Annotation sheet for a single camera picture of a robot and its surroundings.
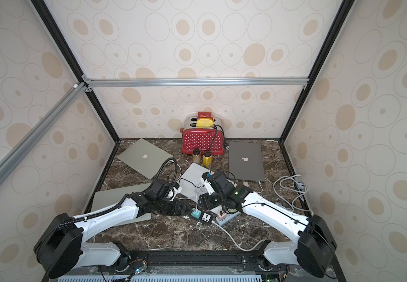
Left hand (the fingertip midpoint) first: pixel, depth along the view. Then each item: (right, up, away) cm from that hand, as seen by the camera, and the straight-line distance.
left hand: (188, 211), depth 79 cm
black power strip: (+8, -4, +4) cm, 10 cm away
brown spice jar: (+2, +25, +22) cm, 34 cm away
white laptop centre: (0, +14, +26) cm, 29 cm away
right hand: (+6, +4, -1) cm, 8 cm away
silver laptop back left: (-30, +24, +31) cm, 49 cm away
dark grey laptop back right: (+32, +22, +29) cm, 48 cm away
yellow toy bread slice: (+7, +45, +24) cm, 51 cm away
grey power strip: (+19, -4, +5) cm, 20 cm away
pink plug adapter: (+15, -3, +1) cm, 15 cm away
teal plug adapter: (+3, -1, +1) cm, 4 cm away
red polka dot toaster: (+7, +35, +24) cm, 43 cm away
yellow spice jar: (+8, +24, +22) cm, 33 cm away
